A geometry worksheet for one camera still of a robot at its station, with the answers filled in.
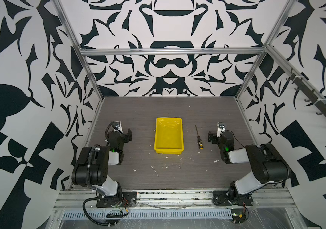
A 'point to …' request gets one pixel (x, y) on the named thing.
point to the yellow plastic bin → (168, 135)
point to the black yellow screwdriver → (199, 142)
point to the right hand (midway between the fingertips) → (219, 129)
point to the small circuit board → (239, 215)
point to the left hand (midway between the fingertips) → (120, 127)
